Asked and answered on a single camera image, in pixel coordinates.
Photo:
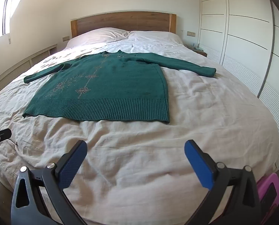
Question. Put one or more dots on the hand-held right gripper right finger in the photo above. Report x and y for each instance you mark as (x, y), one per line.
(199, 166)

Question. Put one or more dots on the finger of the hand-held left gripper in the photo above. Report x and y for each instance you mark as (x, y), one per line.
(1, 136)

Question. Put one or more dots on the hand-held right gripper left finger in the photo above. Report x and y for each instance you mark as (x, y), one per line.
(72, 166)

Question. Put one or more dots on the green knit sweater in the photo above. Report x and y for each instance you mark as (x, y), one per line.
(120, 86)

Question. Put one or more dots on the bed with beige sheet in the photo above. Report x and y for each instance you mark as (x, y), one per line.
(153, 145)

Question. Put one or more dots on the pink plastic object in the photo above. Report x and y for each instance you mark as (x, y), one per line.
(263, 187)

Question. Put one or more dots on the slatted wooden cabinet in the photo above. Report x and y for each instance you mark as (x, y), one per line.
(17, 68)

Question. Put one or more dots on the wooden nightstand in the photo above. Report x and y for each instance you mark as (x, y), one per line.
(200, 52)

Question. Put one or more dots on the white pillow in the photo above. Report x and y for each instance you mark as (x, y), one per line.
(99, 36)
(153, 37)

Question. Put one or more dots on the white wardrobe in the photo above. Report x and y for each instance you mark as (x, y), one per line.
(242, 39)

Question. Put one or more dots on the wooden headboard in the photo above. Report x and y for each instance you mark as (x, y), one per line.
(120, 21)

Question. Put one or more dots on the wall switch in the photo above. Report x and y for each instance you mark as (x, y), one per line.
(191, 34)
(66, 38)

